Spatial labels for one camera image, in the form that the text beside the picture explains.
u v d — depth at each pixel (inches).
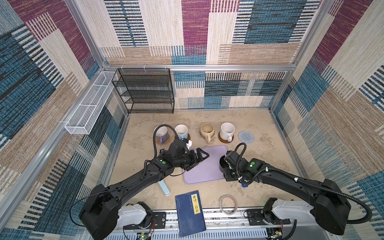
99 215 15.7
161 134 40.0
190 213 29.4
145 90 42.9
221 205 30.0
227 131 39.5
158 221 28.9
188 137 40.7
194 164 27.2
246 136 41.2
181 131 39.2
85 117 37.0
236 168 24.2
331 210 15.7
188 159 27.2
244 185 32.6
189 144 29.9
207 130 41.0
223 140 39.4
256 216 29.3
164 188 31.9
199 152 27.6
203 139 39.4
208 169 34.4
